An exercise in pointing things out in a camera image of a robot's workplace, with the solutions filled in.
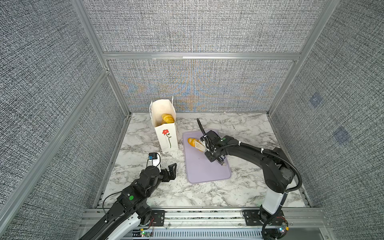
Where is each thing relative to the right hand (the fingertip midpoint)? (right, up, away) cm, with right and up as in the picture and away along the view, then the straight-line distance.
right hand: (210, 154), depth 92 cm
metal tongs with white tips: (-6, +5, -2) cm, 8 cm away
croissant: (-27, +22, +1) cm, 35 cm away
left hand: (-23, -3, -16) cm, 28 cm away
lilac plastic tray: (-7, -9, 0) cm, 11 cm away
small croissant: (-11, +7, +4) cm, 14 cm away
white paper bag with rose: (-26, +13, -7) cm, 30 cm away
